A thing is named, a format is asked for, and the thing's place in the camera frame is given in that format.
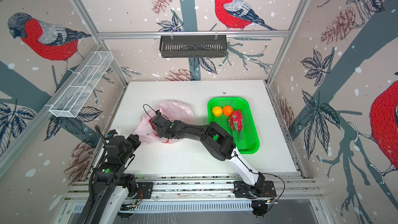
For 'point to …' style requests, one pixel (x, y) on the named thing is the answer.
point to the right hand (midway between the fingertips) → (161, 129)
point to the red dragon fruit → (236, 121)
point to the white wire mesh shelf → (72, 100)
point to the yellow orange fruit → (217, 111)
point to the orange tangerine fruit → (227, 110)
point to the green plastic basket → (251, 143)
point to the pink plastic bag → (146, 132)
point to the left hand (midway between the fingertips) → (137, 134)
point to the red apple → (151, 121)
